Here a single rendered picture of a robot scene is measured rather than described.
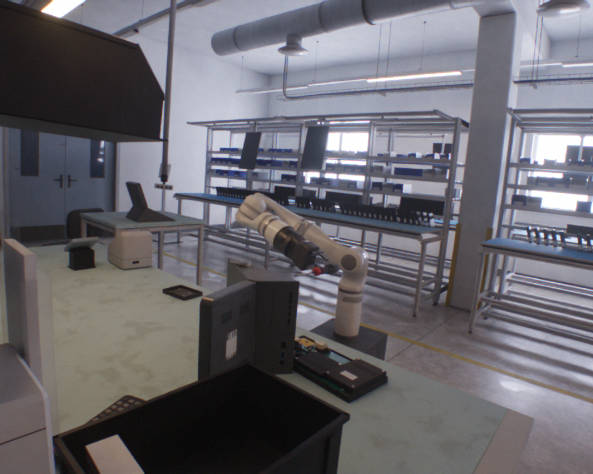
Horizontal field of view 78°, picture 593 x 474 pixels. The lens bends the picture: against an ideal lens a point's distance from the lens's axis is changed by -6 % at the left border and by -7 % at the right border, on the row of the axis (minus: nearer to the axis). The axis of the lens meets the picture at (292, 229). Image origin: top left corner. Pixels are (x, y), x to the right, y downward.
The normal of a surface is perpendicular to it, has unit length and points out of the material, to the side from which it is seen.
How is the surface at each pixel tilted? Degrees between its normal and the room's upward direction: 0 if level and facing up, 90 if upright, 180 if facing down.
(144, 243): 90
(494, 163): 90
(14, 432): 90
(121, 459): 0
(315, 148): 80
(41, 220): 90
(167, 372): 0
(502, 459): 0
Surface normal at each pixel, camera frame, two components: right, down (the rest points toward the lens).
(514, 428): 0.07, -0.99
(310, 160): -0.61, -0.11
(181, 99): 0.75, 0.15
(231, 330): 0.90, 0.13
